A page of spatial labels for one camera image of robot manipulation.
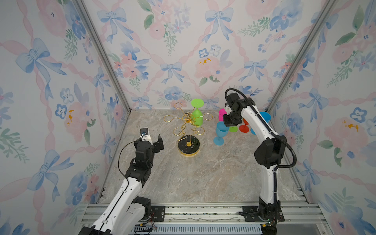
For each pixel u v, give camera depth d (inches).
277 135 22.1
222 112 38.5
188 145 38.5
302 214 30.0
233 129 42.4
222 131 34.9
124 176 21.3
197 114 33.9
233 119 30.5
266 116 37.8
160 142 28.5
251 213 28.7
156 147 27.7
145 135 25.8
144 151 22.3
